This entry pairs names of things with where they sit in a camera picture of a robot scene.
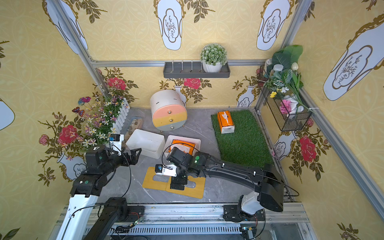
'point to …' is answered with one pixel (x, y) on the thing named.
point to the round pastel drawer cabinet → (168, 110)
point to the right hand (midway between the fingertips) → (178, 163)
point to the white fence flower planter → (101, 116)
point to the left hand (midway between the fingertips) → (127, 148)
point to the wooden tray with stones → (135, 123)
